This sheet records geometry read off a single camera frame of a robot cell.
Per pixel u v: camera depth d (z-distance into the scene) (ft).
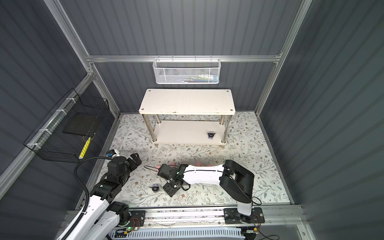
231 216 2.42
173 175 2.10
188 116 3.91
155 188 2.59
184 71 4.06
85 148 2.24
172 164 3.00
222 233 2.32
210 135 3.09
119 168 1.93
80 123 2.47
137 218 2.38
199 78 3.01
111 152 2.23
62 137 2.30
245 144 3.35
